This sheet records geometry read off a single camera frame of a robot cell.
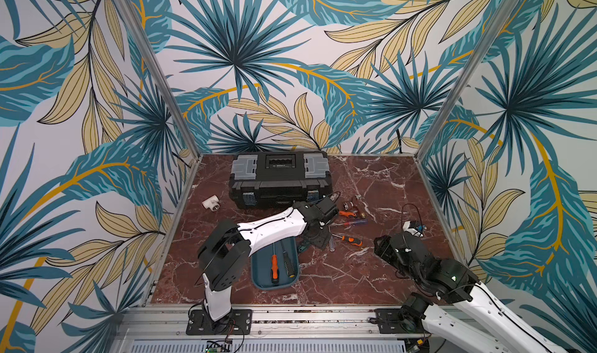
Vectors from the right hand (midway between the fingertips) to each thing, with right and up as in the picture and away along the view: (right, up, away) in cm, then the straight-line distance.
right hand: (378, 244), depth 74 cm
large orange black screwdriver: (-34, -11, +8) cm, 37 cm away
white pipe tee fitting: (-62, +11, +24) cm, 67 cm away
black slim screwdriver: (-29, -10, +8) cm, 32 cm away
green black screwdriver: (-24, -4, +12) cm, 27 cm away
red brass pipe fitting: (-5, +6, +23) cm, 25 cm away
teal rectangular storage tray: (-39, -10, +10) cm, 41 cm away
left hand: (-20, -2, +10) cm, 22 cm away
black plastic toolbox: (-34, +20, +14) cm, 42 cm away
